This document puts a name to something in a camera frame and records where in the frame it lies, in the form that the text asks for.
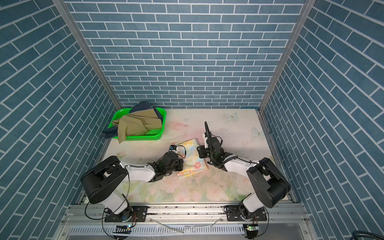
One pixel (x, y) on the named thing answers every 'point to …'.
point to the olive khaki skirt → (136, 123)
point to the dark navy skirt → (113, 132)
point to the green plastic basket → (151, 134)
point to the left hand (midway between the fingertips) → (185, 162)
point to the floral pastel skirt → (192, 163)
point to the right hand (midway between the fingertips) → (197, 147)
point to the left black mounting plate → (138, 214)
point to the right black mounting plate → (233, 213)
